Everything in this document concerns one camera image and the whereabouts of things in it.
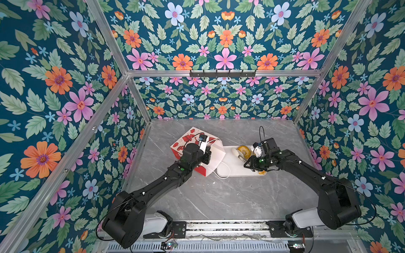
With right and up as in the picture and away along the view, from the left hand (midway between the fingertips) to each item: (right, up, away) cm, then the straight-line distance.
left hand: (212, 144), depth 80 cm
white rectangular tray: (+12, -15, +15) cm, 24 cm away
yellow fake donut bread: (+21, -6, +18) cm, 28 cm away
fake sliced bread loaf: (+30, -18, +11) cm, 36 cm away
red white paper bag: (-13, +4, +16) cm, 21 cm away
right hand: (+19, -12, +5) cm, 23 cm away
